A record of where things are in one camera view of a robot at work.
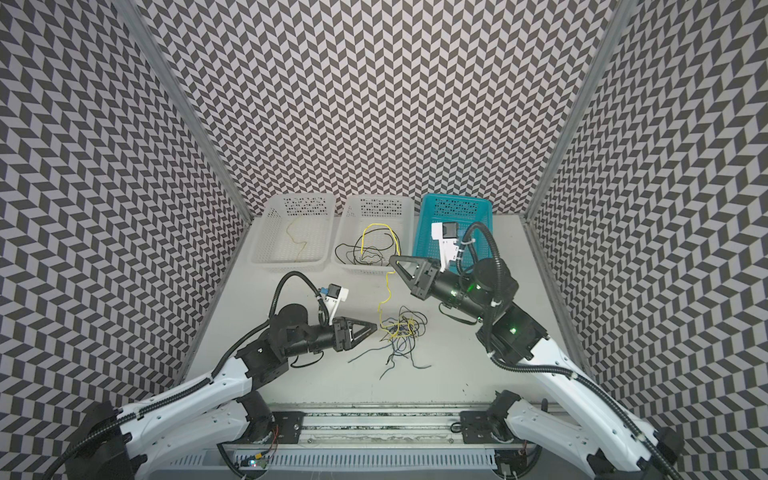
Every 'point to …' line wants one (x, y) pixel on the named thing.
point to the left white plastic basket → (294, 232)
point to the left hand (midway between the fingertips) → (373, 330)
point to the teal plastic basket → (463, 209)
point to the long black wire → (354, 262)
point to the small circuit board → (258, 463)
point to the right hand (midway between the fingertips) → (394, 260)
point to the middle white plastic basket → (396, 210)
